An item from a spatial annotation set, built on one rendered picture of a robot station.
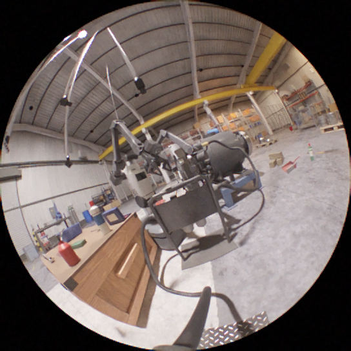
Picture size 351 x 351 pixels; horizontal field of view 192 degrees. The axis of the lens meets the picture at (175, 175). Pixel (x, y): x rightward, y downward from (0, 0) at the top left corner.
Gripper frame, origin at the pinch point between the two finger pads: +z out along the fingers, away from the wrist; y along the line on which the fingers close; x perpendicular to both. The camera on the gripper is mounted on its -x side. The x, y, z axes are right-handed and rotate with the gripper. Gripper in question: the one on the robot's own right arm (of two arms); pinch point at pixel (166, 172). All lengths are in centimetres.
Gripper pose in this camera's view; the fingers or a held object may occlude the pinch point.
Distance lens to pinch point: 59.7
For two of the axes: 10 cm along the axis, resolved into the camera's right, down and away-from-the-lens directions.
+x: -4.5, 7.4, 5.1
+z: 7.4, 6.2, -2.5
